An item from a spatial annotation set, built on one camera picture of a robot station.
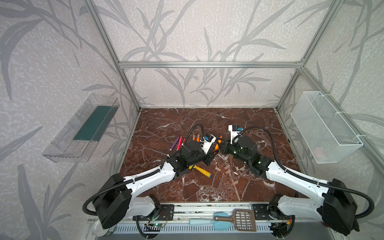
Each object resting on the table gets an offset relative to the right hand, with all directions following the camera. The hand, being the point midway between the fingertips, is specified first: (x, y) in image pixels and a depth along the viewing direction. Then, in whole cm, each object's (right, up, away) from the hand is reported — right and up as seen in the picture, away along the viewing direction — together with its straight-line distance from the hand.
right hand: (216, 134), depth 76 cm
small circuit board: (-28, -43, -6) cm, 51 cm away
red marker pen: (-20, -7, +26) cm, 33 cm away
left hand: (+1, -6, 0) cm, 6 cm away
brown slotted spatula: (+13, -41, -4) cm, 43 cm away
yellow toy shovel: (-8, -22, +10) cm, 26 cm away
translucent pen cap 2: (+8, -21, +13) cm, 26 cm away
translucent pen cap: (+2, -22, +12) cm, 25 cm away
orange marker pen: (0, -6, -2) cm, 6 cm away
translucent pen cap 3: (+11, -28, +7) cm, 30 cm away
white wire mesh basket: (+44, +1, -15) cm, 47 cm away
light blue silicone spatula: (0, -43, -6) cm, 43 cm away
